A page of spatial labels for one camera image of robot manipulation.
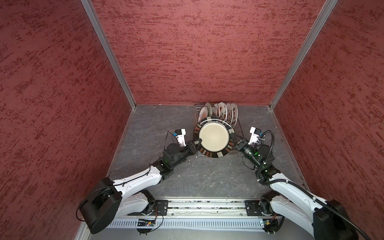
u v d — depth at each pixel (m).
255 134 0.69
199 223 0.71
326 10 0.72
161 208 0.74
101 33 0.80
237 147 0.68
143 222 0.73
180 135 0.71
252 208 0.74
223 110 0.97
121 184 0.45
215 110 0.95
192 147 0.70
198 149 0.74
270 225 0.71
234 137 0.76
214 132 0.78
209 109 0.93
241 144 0.68
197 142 0.75
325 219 0.40
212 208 0.76
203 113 1.04
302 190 0.49
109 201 0.41
